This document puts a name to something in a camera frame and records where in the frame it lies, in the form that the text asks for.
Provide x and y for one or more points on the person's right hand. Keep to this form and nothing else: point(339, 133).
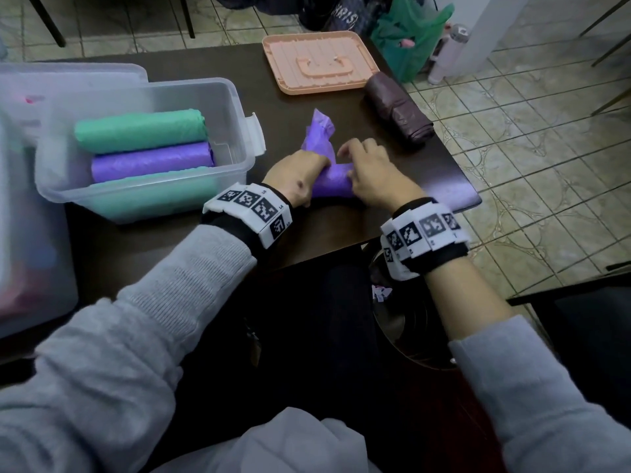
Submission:
point(379, 177)

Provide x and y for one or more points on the person's left hand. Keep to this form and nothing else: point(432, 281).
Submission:
point(296, 174)

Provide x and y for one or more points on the purple bag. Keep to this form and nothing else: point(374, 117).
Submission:
point(153, 162)
point(320, 137)

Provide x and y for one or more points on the brown bag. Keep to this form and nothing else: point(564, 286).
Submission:
point(399, 108)

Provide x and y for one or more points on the small clear plastic bin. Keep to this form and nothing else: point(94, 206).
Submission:
point(217, 98)

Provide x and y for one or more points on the person's right forearm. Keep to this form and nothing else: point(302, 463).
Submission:
point(512, 379)

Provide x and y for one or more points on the person's left forearm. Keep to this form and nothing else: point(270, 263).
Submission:
point(113, 349)

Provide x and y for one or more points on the person's black trousers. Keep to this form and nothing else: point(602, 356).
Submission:
point(325, 349)

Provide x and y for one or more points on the black left wristband with markers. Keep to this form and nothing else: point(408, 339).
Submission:
point(231, 226)

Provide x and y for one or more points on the black wristband with markers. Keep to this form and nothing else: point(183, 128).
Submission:
point(231, 226)
point(443, 258)

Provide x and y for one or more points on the black right wristband with markers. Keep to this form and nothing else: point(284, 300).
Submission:
point(443, 258)

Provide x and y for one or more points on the pale pink bottle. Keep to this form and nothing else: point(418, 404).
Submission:
point(446, 56)

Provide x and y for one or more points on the green plastic bag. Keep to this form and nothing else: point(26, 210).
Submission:
point(409, 39)

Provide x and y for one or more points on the black round stool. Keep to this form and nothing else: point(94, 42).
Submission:
point(414, 330)

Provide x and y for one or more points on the dark patterned bag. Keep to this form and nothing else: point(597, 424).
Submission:
point(350, 14)

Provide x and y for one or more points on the black smartphone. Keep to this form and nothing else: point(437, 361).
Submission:
point(254, 349)

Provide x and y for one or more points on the black side table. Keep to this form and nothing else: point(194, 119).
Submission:
point(586, 339)

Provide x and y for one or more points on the thin metal chair legs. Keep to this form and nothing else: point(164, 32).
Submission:
point(609, 44)

